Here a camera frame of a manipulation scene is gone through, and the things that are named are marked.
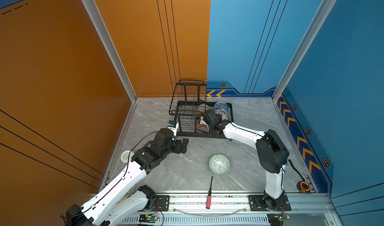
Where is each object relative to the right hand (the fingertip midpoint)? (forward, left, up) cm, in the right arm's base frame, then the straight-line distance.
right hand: (216, 115), depth 94 cm
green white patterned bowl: (-27, 0, -11) cm, 29 cm away
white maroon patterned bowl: (+7, -7, -8) cm, 13 cm away
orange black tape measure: (-39, -42, -11) cm, 58 cm away
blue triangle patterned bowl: (+15, -6, -7) cm, 18 cm away
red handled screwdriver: (-45, +7, -12) cm, 47 cm away
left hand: (-20, +21, +7) cm, 29 cm away
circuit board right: (-52, -25, -14) cm, 60 cm away
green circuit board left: (-52, +36, -13) cm, 64 cm away
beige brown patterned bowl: (+14, +9, -8) cm, 18 cm away
